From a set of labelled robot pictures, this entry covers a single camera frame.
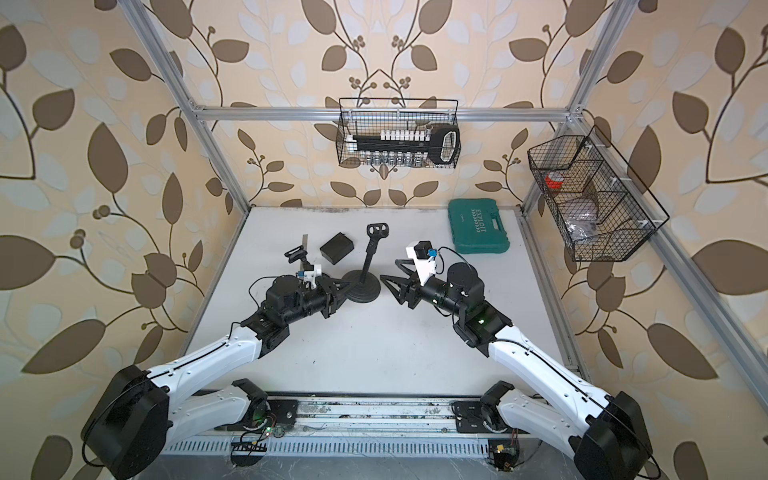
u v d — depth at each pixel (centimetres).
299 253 82
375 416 75
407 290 61
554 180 87
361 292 77
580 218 73
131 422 40
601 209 73
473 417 73
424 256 59
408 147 85
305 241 112
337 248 106
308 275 77
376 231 71
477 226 109
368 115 91
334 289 73
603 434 38
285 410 75
